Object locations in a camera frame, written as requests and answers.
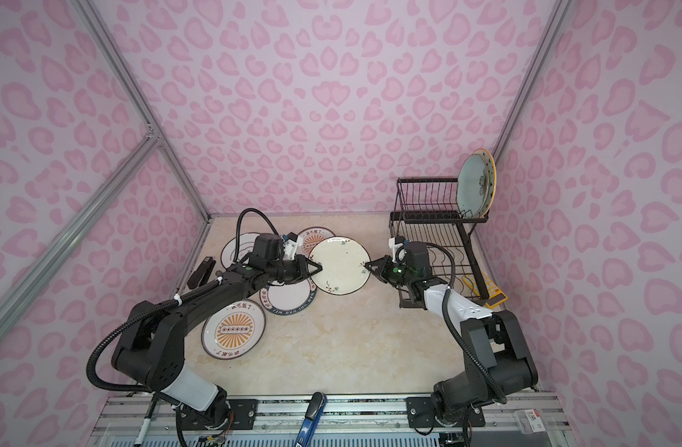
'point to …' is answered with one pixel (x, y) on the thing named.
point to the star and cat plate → (492, 182)
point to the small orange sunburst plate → (313, 237)
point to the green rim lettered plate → (290, 298)
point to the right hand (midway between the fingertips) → (366, 263)
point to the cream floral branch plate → (343, 261)
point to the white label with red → (536, 420)
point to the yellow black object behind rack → (497, 296)
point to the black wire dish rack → (428, 209)
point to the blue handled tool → (313, 414)
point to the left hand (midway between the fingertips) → (324, 266)
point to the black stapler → (202, 273)
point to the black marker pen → (143, 427)
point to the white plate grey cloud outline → (246, 246)
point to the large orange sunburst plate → (234, 331)
